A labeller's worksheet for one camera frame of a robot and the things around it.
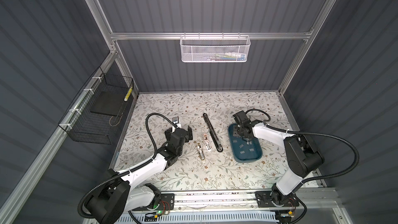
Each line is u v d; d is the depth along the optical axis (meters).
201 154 0.89
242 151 0.89
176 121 0.73
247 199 0.75
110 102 0.73
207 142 0.91
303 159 0.47
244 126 0.71
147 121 0.65
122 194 0.40
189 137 0.79
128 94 0.82
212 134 0.96
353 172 0.44
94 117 0.72
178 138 0.63
